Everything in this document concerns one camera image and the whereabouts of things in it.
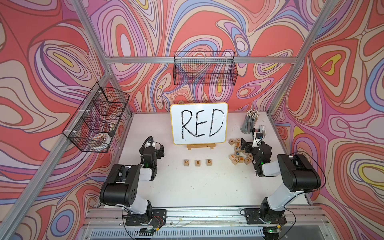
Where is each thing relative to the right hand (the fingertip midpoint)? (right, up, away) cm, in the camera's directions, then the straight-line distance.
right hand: (249, 141), depth 95 cm
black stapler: (+7, +7, +10) cm, 14 cm away
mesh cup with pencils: (+1, +13, +3) cm, 13 cm away
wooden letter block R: (-40, -13, -5) cm, 43 cm away
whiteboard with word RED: (-33, +11, -5) cm, 35 cm away
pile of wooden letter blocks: (-6, -9, -1) cm, 11 cm away
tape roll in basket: (-80, +4, -23) cm, 83 cm away
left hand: (-61, -3, -2) cm, 61 cm away
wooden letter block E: (-34, -13, -4) cm, 36 cm away
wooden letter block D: (-26, -13, -5) cm, 30 cm away
